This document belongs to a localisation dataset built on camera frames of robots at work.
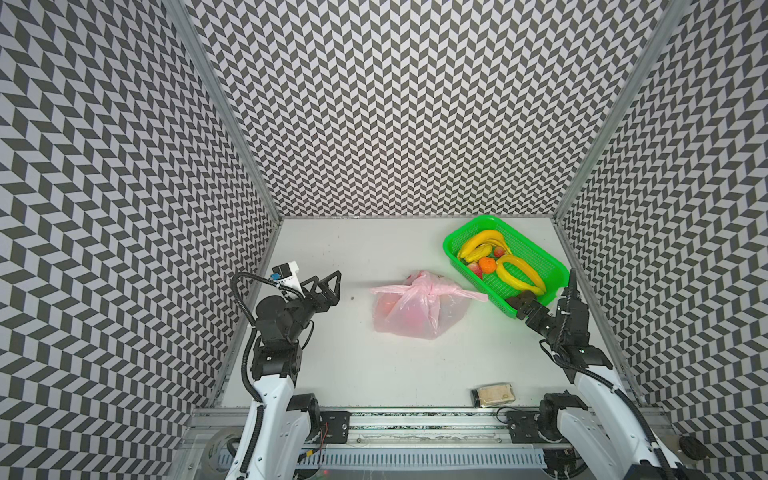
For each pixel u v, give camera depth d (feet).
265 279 2.06
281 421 1.55
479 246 3.31
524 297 3.01
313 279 2.42
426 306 2.58
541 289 3.16
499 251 3.43
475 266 3.24
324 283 2.17
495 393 2.47
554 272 3.12
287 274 2.08
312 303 2.18
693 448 2.18
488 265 3.25
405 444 2.35
